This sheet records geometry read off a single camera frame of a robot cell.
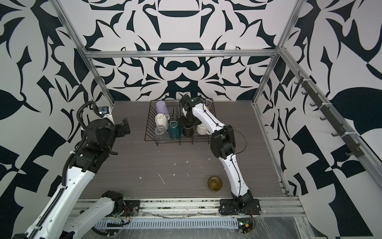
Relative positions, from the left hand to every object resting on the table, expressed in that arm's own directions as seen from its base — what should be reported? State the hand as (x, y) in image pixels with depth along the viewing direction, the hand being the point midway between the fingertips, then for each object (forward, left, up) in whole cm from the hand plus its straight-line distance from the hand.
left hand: (113, 118), depth 70 cm
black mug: (+8, -35, -26) cm, 44 cm away
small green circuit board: (-41, -60, -32) cm, 80 cm away
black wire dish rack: (+26, -27, -27) cm, 46 cm away
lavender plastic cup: (+23, -18, -18) cm, 34 cm away
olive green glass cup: (-23, -48, -31) cm, 62 cm away
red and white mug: (+9, -44, -25) cm, 51 cm away
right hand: (+12, -34, -22) cm, 43 cm away
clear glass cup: (+5, -18, -23) cm, 30 cm away
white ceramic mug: (+13, -19, -19) cm, 30 cm away
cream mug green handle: (+7, -26, -21) cm, 34 cm away
